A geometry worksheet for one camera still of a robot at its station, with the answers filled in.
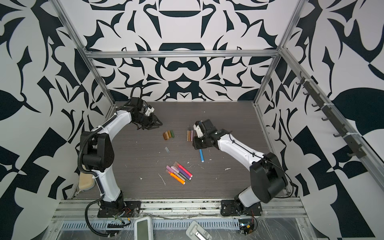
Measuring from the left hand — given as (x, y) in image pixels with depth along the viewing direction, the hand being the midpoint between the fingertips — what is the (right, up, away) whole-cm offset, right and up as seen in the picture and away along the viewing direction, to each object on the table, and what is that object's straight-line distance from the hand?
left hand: (161, 122), depth 91 cm
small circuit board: (+44, -50, -20) cm, 69 cm away
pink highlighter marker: (+15, -27, -5) cm, 31 cm away
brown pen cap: (0, -10, +9) cm, 14 cm away
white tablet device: (-3, -46, -24) cm, 52 cm away
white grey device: (+20, -48, -24) cm, 57 cm away
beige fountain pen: (+16, -8, +11) cm, 21 cm away
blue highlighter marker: (+24, -20, +1) cm, 32 cm away
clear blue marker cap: (+3, -17, +3) cm, 18 cm away
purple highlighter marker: (+13, -28, -6) cm, 31 cm away
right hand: (+19, -12, -6) cm, 24 cm away
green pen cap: (+5, -8, +11) cm, 14 cm away
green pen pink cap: (+11, -28, -6) cm, 30 cm away
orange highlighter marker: (+10, -31, -7) cm, 33 cm away
